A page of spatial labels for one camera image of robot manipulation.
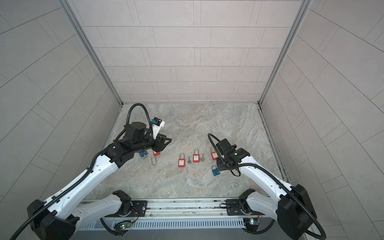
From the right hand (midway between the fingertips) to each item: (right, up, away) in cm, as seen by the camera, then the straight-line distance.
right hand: (220, 165), depth 82 cm
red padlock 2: (-13, +4, +5) cm, 15 cm away
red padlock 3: (-3, +4, +7) cm, 9 cm away
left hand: (-25, +17, -10) cm, 32 cm away
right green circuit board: (+12, -22, -14) cm, 29 cm away
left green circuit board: (-46, -21, -17) cm, 53 cm away
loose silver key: (-18, 0, +5) cm, 18 cm away
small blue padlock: (-3, -3, +1) cm, 4 cm away
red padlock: (-22, +1, +3) cm, 22 cm away
